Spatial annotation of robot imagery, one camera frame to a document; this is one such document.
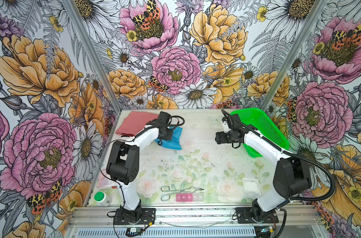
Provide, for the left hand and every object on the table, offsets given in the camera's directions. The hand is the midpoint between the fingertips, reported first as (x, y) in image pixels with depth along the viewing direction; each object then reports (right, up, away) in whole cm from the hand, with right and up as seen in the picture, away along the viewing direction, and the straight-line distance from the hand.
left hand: (166, 139), depth 95 cm
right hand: (+34, -1, -6) cm, 34 cm away
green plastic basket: (+66, +13, +17) cm, 69 cm away
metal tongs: (+2, -30, -14) cm, 33 cm away
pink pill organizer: (+14, -29, -16) cm, 36 cm away
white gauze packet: (+48, -25, -13) cm, 56 cm away
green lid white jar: (-27, -26, -23) cm, 44 cm away
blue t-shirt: (+6, -2, -1) cm, 6 cm away
